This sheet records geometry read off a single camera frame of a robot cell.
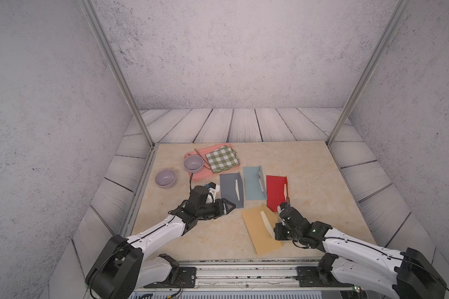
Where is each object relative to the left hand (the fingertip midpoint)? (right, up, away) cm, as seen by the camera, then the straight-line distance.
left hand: (235, 209), depth 80 cm
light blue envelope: (+12, +7, +23) cm, 26 cm away
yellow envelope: (+12, -9, +8) cm, 17 cm away
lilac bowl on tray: (-23, +18, +28) cm, 41 cm away
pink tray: (-16, +14, +26) cm, 33 cm away
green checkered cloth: (-7, +21, +32) cm, 39 cm away
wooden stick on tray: (-14, +16, +28) cm, 35 cm away
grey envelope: (-1, +5, +21) cm, 22 cm away
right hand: (+18, -10, +3) cm, 20 cm away
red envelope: (+22, +3, +19) cm, 29 cm away
